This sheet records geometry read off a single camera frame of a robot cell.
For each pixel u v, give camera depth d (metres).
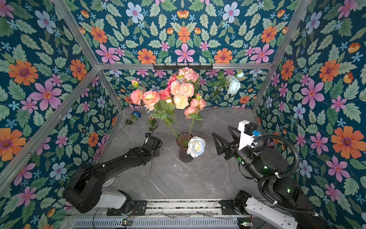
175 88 0.70
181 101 0.68
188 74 0.62
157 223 0.76
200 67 0.90
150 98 0.61
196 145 0.55
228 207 0.73
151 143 0.70
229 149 0.43
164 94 0.69
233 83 0.64
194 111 0.69
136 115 1.11
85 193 0.42
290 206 0.37
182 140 0.80
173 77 0.75
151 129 1.02
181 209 0.75
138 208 0.73
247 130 0.41
